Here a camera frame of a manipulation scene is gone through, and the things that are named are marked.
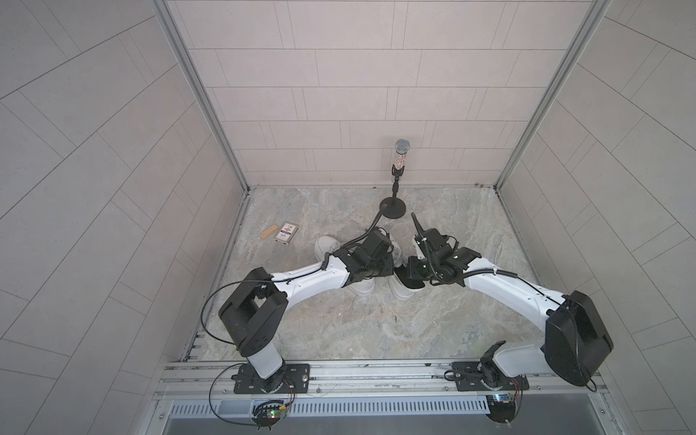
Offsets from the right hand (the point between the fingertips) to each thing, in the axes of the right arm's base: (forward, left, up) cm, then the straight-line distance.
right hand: (405, 270), depth 85 cm
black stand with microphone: (+31, -2, -5) cm, 32 cm away
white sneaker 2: (-6, +3, -2) cm, 6 cm away
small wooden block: (+21, +48, -3) cm, 52 cm away
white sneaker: (+11, +25, 0) cm, 27 cm away
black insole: (-6, +2, +8) cm, 10 cm away
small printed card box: (+20, +41, -3) cm, 45 cm away
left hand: (+1, +2, +1) cm, 3 cm away
